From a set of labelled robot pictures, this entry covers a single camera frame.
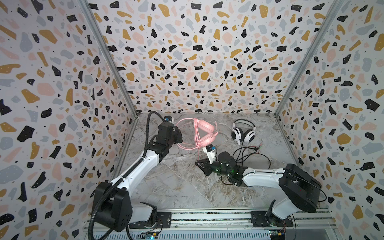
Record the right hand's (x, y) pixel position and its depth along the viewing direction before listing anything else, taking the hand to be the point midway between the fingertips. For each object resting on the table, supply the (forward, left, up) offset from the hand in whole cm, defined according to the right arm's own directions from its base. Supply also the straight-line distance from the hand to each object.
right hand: (194, 162), depth 78 cm
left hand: (+16, +8, +7) cm, 19 cm away
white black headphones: (+27, -32, -7) cm, 42 cm away
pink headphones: (+12, -7, +12) cm, 18 cm away
